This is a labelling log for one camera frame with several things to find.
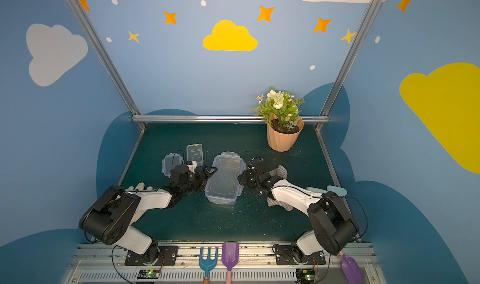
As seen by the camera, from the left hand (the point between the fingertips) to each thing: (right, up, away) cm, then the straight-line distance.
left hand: (218, 174), depth 88 cm
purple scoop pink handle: (+53, -34, -17) cm, 66 cm away
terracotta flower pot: (+32, +19, +10) cm, 39 cm away
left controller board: (-25, -36, -17) cm, 47 cm away
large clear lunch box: (+3, -6, -1) cm, 6 cm away
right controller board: (+36, -36, -16) cm, 54 cm away
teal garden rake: (-2, -32, -16) cm, 36 cm away
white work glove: (-41, -7, +5) cm, 41 cm away
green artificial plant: (+30, +33, +2) cm, 44 cm away
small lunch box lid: (-29, +4, +15) cm, 33 cm away
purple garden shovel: (+6, -31, -13) cm, 34 cm away
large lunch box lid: (+2, -6, -1) cm, 6 cm away
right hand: (+11, -1, +1) cm, 11 cm away
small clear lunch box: (-17, +10, +20) cm, 28 cm away
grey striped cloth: (+31, +1, +7) cm, 32 cm away
